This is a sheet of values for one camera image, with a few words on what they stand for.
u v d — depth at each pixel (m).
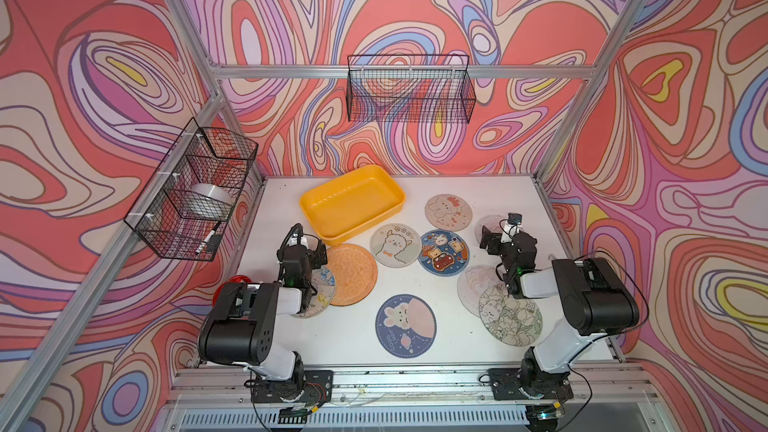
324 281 0.91
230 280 0.78
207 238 0.72
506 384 0.73
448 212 1.09
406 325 0.84
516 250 0.73
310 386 0.72
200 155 0.82
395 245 1.00
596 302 0.47
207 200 0.69
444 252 0.98
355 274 0.93
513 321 0.84
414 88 0.96
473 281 0.91
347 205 1.12
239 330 0.45
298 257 0.71
